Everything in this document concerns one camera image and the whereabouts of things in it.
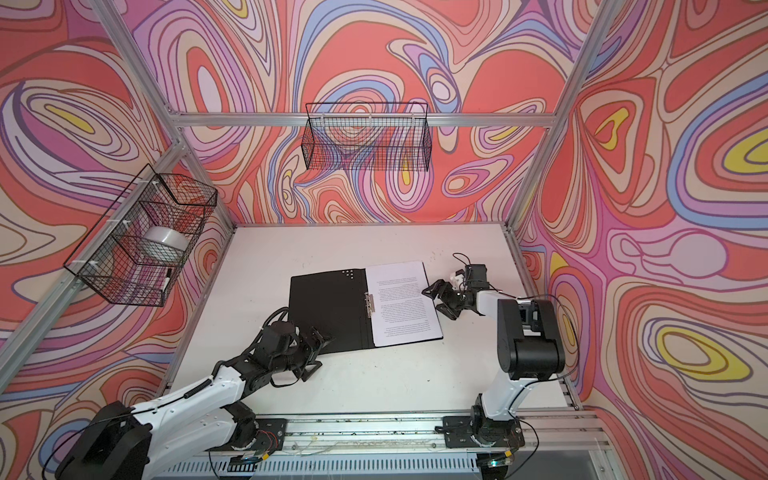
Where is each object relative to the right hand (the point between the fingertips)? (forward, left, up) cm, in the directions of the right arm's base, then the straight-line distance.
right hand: (431, 304), depth 95 cm
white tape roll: (0, +67, +32) cm, 75 cm away
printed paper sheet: (-1, +9, -2) cm, 9 cm away
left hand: (-15, +29, +3) cm, 33 cm away
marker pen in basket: (-5, +69, +24) cm, 73 cm away
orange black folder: (0, +21, -1) cm, 21 cm away
